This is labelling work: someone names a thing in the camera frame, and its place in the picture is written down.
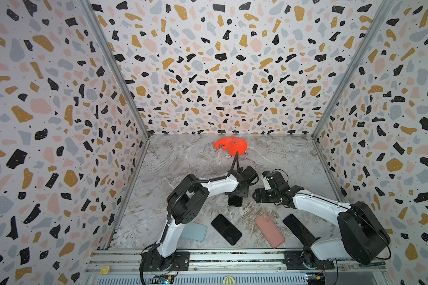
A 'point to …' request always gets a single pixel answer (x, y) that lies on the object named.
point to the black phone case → (235, 201)
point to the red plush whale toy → (232, 145)
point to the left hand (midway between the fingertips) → (241, 189)
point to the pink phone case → (268, 229)
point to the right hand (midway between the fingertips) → (255, 192)
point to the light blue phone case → (194, 232)
